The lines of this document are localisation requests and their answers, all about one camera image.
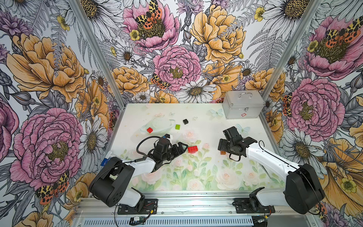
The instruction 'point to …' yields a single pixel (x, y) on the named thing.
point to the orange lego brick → (223, 152)
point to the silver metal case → (243, 104)
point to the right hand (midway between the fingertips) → (224, 149)
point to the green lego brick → (177, 126)
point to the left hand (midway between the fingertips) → (183, 152)
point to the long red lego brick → (192, 149)
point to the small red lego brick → (150, 130)
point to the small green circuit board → (137, 218)
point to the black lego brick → (185, 121)
